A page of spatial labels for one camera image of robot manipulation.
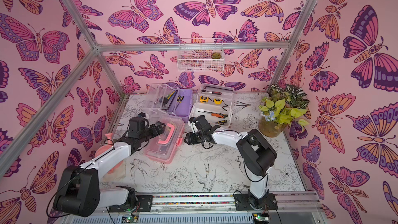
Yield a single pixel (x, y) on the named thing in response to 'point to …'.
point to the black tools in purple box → (165, 100)
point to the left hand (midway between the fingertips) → (162, 126)
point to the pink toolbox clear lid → (162, 148)
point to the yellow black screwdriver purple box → (180, 99)
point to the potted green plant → (283, 104)
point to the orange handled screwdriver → (221, 115)
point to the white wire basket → (200, 54)
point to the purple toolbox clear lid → (155, 93)
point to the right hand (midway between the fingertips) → (188, 138)
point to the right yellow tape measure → (217, 101)
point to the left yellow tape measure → (203, 99)
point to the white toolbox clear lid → (225, 93)
